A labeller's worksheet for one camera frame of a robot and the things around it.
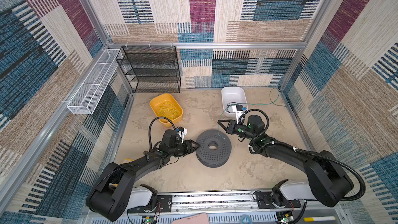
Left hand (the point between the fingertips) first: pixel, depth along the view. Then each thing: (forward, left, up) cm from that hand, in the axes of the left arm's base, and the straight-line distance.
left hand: (198, 145), depth 84 cm
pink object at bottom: (-31, 0, -6) cm, 32 cm away
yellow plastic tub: (+37, +20, -3) cm, 42 cm away
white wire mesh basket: (+25, +65, +10) cm, 70 cm away
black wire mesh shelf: (+54, +33, +9) cm, 64 cm away
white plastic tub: (+39, -24, -4) cm, 46 cm away
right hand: (+7, -10, +10) cm, 16 cm away
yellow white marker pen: (-32, -53, -8) cm, 63 cm away
